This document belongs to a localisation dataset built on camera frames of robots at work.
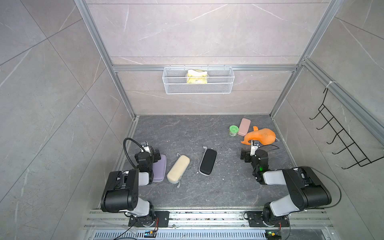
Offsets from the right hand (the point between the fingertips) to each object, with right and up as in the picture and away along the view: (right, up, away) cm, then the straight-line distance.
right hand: (250, 148), depth 94 cm
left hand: (-65, 0, -1) cm, 65 cm away
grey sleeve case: (-28, -8, -1) cm, 29 cm away
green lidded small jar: (-8, +11, +10) cm, 17 cm away
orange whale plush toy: (+11, +7, +4) cm, 14 cm away
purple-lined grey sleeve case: (-57, -12, -5) cm, 59 cm away
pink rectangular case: (0, +14, +14) cm, 20 cm away
